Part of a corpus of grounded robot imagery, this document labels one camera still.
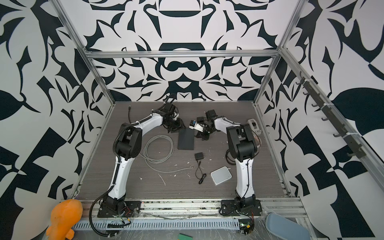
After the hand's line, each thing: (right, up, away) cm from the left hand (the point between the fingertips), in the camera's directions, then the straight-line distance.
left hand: (185, 125), depth 101 cm
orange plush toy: (-50, -37, -36) cm, 72 cm away
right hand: (+10, -4, +1) cm, 11 cm away
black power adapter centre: (+9, -27, -15) cm, 32 cm away
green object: (+1, -47, -35) cm, 58 cm away
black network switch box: (+1, -10, -2) cm, 10 cm away
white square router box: (+21, -26, -17) cm, 38 cm away
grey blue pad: (+48, -46, -31) cm, 73 cm away
